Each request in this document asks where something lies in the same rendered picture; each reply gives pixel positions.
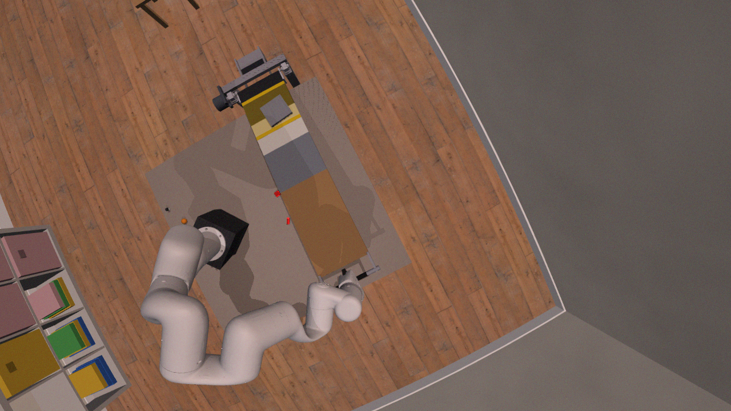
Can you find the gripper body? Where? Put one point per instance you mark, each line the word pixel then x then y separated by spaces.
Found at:
pixel 350 277

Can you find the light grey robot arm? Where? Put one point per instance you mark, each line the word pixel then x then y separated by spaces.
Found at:
pixel 183 359

